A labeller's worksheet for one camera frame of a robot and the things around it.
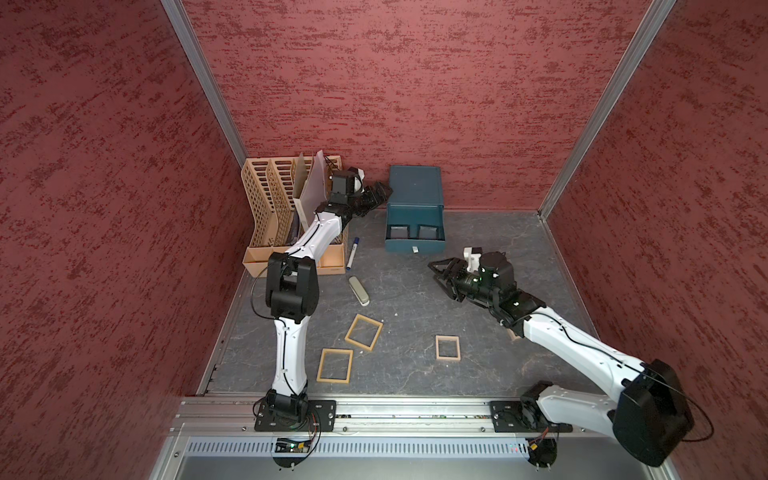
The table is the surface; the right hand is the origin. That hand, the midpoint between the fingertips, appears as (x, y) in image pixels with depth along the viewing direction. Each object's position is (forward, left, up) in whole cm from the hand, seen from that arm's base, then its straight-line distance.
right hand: (427, 275), depth 77 cm
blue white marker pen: (+25, +24, -20) cm, 40 cm away
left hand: (+29, +11, +1) cm, 31 cm away
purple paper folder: (+24, +32, +8) cm, 41 cm away
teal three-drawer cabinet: (+26, +1, -4) cm, 27 cm away
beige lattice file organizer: (+37, +51, +1) cm, 63 cm away
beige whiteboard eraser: (+6, +20, -18) cm, 28 cm away
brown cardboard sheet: (+37, +40, +6) cm, 54 cm away
